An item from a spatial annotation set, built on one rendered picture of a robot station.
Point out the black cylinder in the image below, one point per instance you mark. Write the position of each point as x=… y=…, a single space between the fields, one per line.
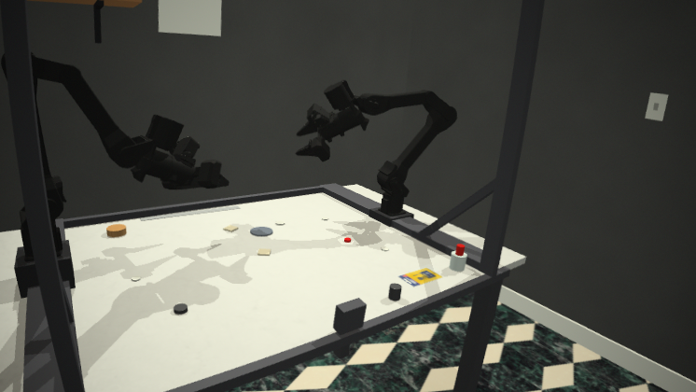
x=394 y=292

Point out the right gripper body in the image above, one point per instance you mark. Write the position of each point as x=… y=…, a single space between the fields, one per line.
x=319 y=146

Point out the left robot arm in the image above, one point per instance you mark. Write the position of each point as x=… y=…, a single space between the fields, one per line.
x=126 y=152

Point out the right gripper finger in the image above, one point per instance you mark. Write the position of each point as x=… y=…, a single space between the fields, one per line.
x=307 y=128
x=306 y=151

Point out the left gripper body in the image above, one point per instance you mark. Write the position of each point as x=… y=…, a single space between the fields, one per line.
x=183 y=173

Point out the light brown wooden disc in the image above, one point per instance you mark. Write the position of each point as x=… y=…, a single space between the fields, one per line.
x=116 y=230

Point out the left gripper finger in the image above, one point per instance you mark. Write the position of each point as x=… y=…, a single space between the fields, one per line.
x=194 y=184
x=222 y=182

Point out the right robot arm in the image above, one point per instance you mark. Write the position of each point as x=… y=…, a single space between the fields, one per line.
x=391 y=178

